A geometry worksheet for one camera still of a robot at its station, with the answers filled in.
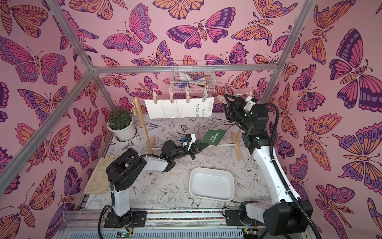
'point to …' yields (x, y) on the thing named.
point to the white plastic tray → (215, 183)
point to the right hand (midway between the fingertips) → (225, 97)
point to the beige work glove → (99, 181)
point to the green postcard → (213, 137)
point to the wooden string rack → (235, 140)
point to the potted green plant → (121, 124)
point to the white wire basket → (194, 75)
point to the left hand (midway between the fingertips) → (209, 145)
